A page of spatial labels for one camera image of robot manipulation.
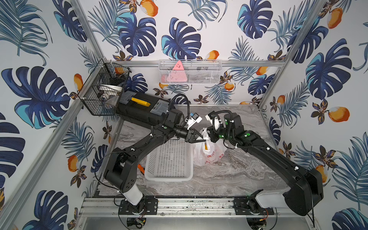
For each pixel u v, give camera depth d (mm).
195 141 691
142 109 955
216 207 762
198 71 974
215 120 674
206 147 762
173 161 900
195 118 694
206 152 749
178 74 901
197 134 689
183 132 689
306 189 394
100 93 925
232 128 603
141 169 863
